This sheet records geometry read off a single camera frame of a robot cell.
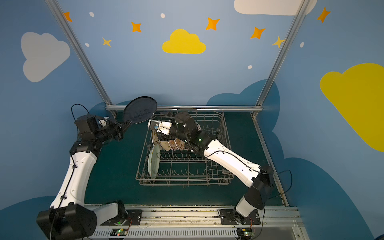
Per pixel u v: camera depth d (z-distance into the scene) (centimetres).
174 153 85
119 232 70
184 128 50
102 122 65
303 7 69
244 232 71
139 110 78
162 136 61
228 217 74
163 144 90
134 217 74
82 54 86
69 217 38
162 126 55
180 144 96
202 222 73
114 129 65
